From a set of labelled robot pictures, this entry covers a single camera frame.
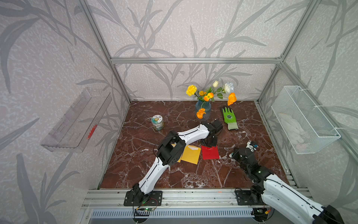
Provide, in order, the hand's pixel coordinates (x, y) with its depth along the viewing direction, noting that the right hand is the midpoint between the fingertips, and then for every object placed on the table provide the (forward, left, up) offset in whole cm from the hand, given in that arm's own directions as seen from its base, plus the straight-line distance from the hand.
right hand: (233, 148), depth 86 cm
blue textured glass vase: (+30, +15, +7) cm, 34 cm away
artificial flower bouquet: (+18, +16, +28) cm, 37 cm away
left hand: (+4, +12, -6) cm, 14 cm away
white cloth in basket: (+2, -31, +15) cm, 34 cm away
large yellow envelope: (-2, +26, -5) cm, 27 cm away
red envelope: (-1, +14, -5) cm, 15 cm away
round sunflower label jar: (+20, +50, +3) cm, 54 cm away
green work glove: (+27, -5, -6) cm, 28 cm away
